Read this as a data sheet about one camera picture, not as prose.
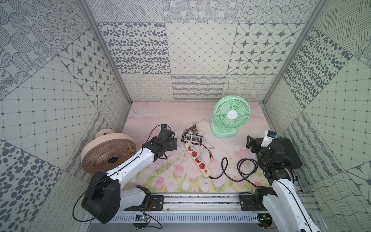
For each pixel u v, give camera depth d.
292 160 0.84
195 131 1.01
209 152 0.93
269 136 0.69
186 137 0.98
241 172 0.84
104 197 0.40
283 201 0.50
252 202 0.73
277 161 0.60
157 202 0.73
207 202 0.76
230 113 0.83
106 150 0.62
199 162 0.86
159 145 0.63
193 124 1.05
